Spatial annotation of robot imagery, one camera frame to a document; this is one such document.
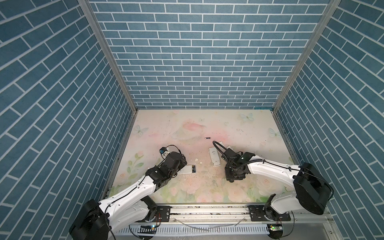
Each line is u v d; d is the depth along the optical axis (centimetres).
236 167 61
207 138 103
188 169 89
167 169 62
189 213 75
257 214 74
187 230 77
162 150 75
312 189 43
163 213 74
